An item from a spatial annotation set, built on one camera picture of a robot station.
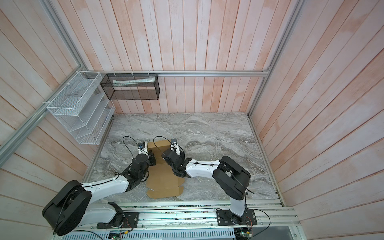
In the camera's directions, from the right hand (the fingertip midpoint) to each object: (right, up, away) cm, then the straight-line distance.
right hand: (173, 151), depth 90 cm
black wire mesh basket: (-31, +44, +14) cm, 56 cm away
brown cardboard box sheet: (-5, -16, -9) cm, 19 cm away
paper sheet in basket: (-32, +42, 0) cm, 53 cm away
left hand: (-13, -1, -2) cm, 13 cm away
